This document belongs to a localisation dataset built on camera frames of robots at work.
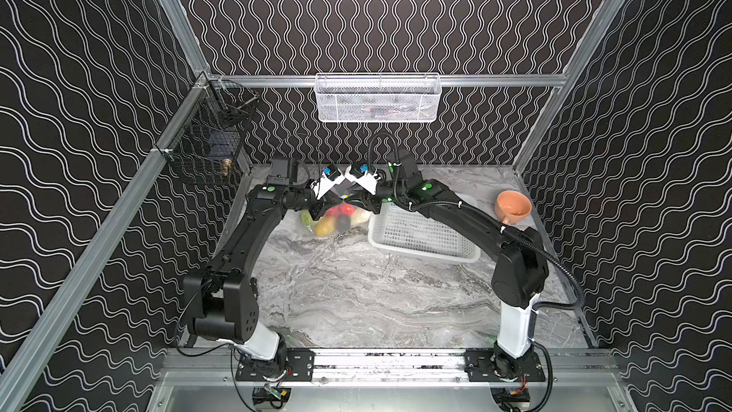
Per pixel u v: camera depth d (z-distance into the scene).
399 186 0.66
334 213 0.87
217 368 0.76
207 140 0.92
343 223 0.92
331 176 0.70
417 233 1.00
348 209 0.91
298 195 0.69
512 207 1.06
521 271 0.49
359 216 0.92
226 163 0.80
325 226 0.93
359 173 0.68
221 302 0.43
